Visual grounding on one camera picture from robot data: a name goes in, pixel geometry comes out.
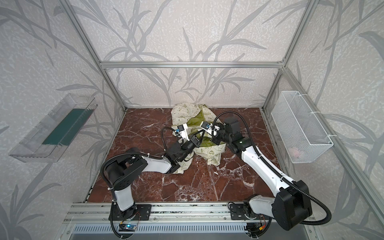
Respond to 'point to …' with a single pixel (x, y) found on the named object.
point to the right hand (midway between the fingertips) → (210, 122)
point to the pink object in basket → (294, 152)
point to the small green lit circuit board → (127, 227)
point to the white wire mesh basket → (302, 135)
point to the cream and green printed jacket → (192, 116)
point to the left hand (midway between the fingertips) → (208, 128)
